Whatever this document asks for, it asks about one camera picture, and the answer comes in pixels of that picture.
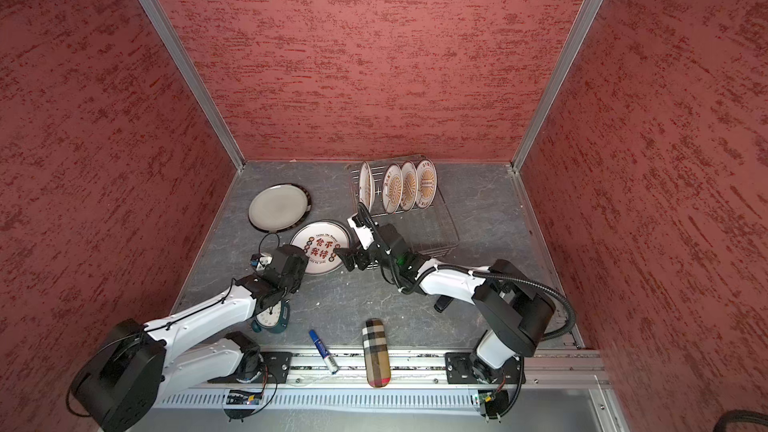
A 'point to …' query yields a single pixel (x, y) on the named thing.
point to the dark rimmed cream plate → (280, 207)
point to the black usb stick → (443, 303)
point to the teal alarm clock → (274, 320)
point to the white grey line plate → (279, 207)
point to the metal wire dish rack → (424, 232)
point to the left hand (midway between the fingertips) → (307, 264)
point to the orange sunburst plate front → (366, 186)
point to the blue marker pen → (325, 354)
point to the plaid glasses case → (377, 363)
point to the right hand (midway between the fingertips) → (346, 246)
